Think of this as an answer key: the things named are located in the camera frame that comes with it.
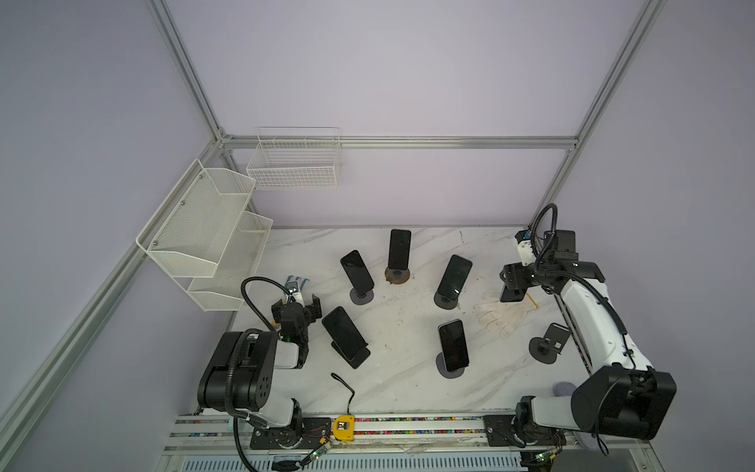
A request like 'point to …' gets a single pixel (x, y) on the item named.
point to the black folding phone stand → (357, 361)
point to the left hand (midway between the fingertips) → (297, 300)
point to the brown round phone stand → (396, 275)
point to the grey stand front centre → (442, 369)
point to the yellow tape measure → (344, 425)
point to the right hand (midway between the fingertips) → (509, 269)
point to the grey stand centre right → (444, 302)
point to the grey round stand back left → (362, 300)
